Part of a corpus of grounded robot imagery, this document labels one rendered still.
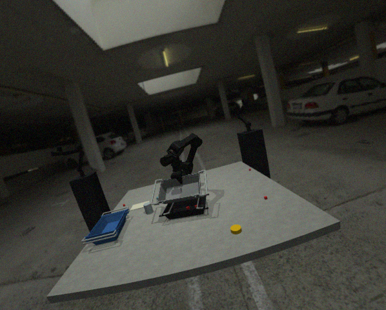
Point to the blue plastic tray with white wire bars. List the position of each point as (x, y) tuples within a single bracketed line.
[(107, 225)]

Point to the yellow round disc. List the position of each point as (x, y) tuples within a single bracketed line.
[(235, 229)]

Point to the cream flat rectangular sheet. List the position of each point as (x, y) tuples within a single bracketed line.
[(138, 206)]

